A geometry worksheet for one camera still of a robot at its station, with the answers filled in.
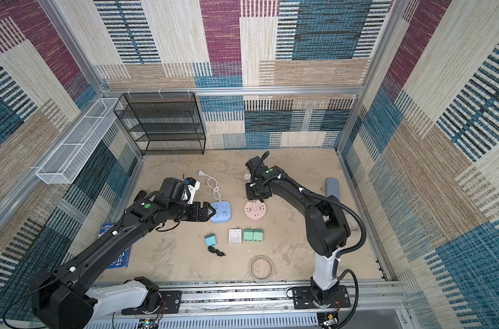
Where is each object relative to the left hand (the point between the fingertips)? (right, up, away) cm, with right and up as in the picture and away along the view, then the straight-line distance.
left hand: (207, 208), depth 77 cm
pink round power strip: (+18, -4, +17) cm, 25 cm away
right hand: (+18, +3, +13) cm, 22 cm away
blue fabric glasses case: (+56, +6, +25) cm, 62 cm away
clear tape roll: (+20, -24, +4) cm, 32 cm away
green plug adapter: (+15, -13, +10) cm, 22 cm away
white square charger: (+10, -13, +9) cm, 19 cm away
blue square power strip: (+4, -4, +15) cm, 16 cm away
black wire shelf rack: (-30, +39, +33) cm, 60 cm away
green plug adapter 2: (+19, -13, +10) cm, 25 cm away
